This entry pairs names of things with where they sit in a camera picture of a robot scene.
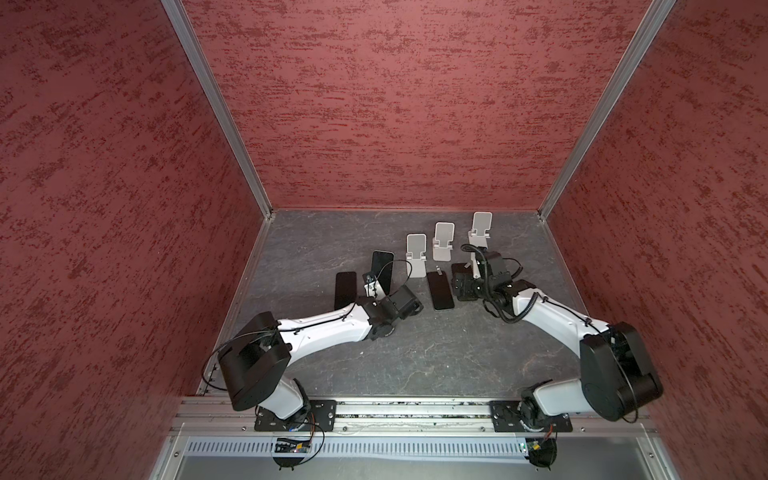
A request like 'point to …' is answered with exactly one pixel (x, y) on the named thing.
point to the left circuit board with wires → (293, 445)
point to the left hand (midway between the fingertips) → (386, 311)
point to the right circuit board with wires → (543, 454)
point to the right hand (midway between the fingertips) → (463, 287)
